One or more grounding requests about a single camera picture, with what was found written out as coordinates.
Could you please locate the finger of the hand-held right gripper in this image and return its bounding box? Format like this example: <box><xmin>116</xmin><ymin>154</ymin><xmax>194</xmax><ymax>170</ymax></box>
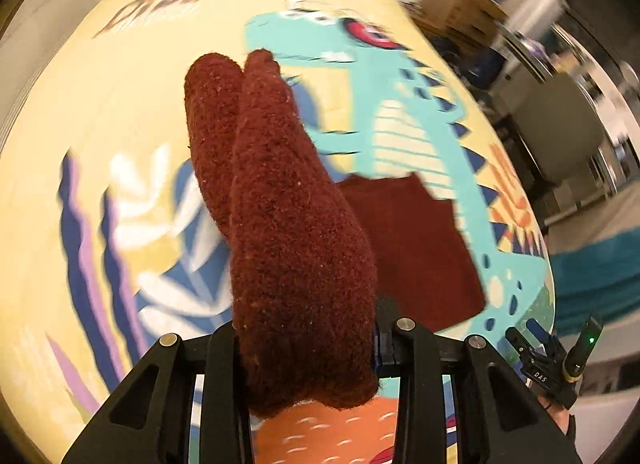
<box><xmin>527</xmin><ymin>319</ymin><xmax>557</xmax><ymax>351</ymax></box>
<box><xmin>505</xmin><ymin>327</ymin><xmax>532</xmax><ymax>361</ymax></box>

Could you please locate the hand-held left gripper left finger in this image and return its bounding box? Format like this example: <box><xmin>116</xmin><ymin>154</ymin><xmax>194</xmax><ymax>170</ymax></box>
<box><xmin>59</xmin><ymin>323</ymin><xmax>257</xmax><ymax>464</ymax></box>

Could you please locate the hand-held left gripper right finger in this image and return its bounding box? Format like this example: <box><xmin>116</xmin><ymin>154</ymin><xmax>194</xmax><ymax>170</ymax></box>
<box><xmin>372</xmin><ymin>296</ymin><xmax>587</xmax><ymax>464</ymax></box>

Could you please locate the dark red knit sweater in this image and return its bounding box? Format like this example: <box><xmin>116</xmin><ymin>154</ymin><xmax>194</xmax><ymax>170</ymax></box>
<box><xmin>183</xmin><ymin>48</ymin><xmax>489</xmax><ymax>419</ymax></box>

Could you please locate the teal cloth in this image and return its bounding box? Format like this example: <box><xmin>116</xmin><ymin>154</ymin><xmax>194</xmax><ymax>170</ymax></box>
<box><xmin>549</xmin><ymin>233</ymin><xmax>640</xmax><ymax>327</ymax></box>

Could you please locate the grey upholstered chair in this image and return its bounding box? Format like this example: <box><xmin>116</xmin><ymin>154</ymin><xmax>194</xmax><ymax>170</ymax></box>
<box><xmin>514</xmin><ymin>69</ymin><xmax>607</xmax><ymax>187</ymax></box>

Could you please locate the dark blue bag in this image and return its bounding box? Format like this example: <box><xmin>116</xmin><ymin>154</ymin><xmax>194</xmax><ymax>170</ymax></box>
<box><xmin>464</xmin><ymin>45</ymin><xmax>507</xmax><ymax>86</ymax></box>

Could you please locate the white study desk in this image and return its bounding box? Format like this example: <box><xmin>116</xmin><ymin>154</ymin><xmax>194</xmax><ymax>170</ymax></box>
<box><xmin>495</xmin><ymin>0</ymin><xmax>640</xmax><ymax>197</ymax></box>

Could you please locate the yellow dinosaur printed bedspread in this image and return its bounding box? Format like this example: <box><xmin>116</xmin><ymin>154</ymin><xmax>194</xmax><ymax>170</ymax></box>
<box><xmin>0</xmin><ymin>0</ymin><xmax>557</xmax><ymax>464</ymax></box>

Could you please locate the cardboard box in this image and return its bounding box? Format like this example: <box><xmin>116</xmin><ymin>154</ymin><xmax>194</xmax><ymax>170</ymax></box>
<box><xmin>414</xmin><ymin>0</ymin><xmax>502</xmax><ymax>42</ymax></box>

